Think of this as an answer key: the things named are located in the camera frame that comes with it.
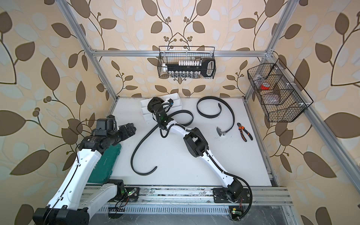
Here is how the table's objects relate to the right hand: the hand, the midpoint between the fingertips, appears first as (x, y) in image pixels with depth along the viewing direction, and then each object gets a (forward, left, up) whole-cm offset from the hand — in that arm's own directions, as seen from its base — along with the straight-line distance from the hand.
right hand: (153, 97), depth 98 cm
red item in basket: (-10, -70, +15) cm, 72 cm away
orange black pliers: (-18, -62, -17) cm, 67 cm away
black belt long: (-47, +2, -16) cm, 50 cm away
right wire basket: (-21, -75, +16) cm, 79 cm away
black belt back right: (-22, -47, -15) cm, 54 cm away
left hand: (-29, +10, +3) cm, 31 cm away
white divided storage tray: (-9, +5, -9) cm, 14 cm away
